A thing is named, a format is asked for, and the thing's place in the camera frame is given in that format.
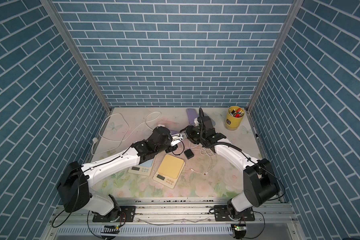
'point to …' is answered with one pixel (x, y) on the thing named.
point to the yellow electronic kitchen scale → (169, 171)
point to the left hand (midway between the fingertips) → (180, 137)
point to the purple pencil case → (192, 115)
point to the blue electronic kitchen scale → (144, 168)
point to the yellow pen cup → (234, 116)
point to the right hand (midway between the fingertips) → (183, 133)
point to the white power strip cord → (95, 139)
